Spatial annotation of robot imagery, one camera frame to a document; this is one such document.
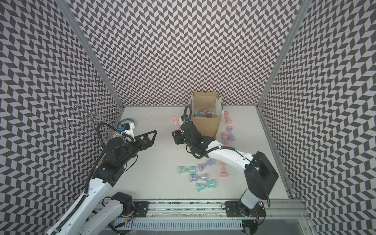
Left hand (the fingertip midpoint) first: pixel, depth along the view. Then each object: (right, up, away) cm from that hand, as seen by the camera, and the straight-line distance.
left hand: (152, 134), depth 73 cm
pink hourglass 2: (+38, -24, +11) cm, 46 cm away
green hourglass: (+20, -22, +11) cm, 31 cm away
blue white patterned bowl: (-29, +6, +32) cm, 43 cm away
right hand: (+11, -1, +8) cm, 14 cm away
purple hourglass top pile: (+32, +11, +37) cm, 50 cm away
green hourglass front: (+25, -28, +4) cm, 38 cm away
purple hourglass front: (+22, -25, +8) cm, 34 cm away
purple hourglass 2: (+46, -4, +24) cm, 52 cm away
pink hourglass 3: (+42, -4, +26) cm, 50 cm away
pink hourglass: (+45, +6, +31) cm, 55 cm away
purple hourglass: (+26, -20, +12) cm, 34 cm away
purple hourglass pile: (+26, +11, +32) cm, 43 cm away
